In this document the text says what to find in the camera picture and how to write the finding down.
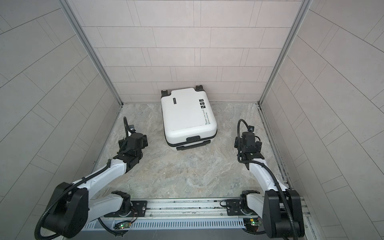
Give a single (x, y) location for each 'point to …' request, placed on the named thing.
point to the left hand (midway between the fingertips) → (138, 134)
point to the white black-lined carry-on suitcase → (188, 118)
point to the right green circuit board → (252, 224)
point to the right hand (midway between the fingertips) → (246, 139)
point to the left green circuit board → (122, 225)
